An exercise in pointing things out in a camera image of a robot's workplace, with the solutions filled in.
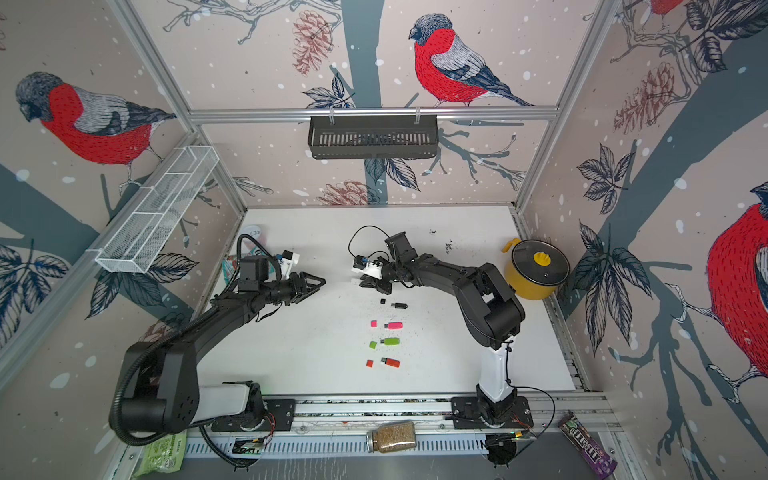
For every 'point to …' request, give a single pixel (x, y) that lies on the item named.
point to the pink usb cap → (374, 324)
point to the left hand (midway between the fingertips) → (325, 279)
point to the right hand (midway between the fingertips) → (366, 275)
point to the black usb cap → (383, 301)
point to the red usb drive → (390, 362)
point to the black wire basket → (373, 137)
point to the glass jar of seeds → (392, 437)
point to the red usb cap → (369, 363)
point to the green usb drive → (390, 341)
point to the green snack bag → (164, 456)
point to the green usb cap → (373, 344)
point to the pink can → (251, 230)
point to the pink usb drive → (394, 325)
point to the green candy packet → (229, 267)
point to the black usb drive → (399, 305)
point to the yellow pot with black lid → (535, 267)
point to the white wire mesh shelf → (136, 241)
